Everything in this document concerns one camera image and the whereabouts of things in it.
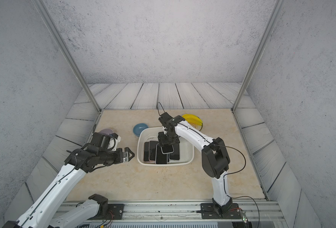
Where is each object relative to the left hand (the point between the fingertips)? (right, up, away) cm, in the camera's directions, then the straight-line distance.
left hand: (130, 156), depth 73 cm
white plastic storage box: (+31, -1, +23) cm, 39 cm away
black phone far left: (+5, -2, +20) cm, 21 cm away
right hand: (+17, +4, +13) cm, 22 cm away
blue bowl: (-4, +13, +34) cm, 37 cm away
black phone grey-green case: (+24, -4, +18) cm, 30 cm away
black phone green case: (+19, +2, +10) cm, 21 cm away
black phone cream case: (+15, -5, +14) cm, 21 cm away
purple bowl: (-26, +11, +31) cm, 41 cm away
